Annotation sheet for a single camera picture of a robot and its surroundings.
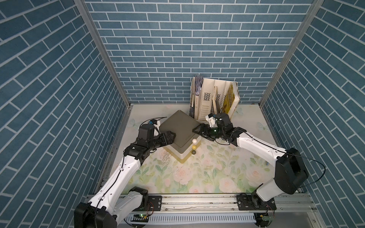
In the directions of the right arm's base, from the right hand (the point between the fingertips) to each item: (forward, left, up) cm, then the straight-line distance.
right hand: (197, 132), depth 81 cm
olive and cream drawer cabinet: (+2, +7, +1) cm, 7 cm away
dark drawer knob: (-5, +2, -14) cm, 15 cm away
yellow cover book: (+28, -21, +8) cm, 35 cm away
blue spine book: (+21, +5, -2) cm, 22 cm away
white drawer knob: (-6, +2, 0) cm, 6 cm away
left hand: (-5, +13, +2) cm, 14 cm away
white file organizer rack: (+30, -9, +3) cm, 31 cm away
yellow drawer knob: (-6, +2, -7) cm, 9 cm away
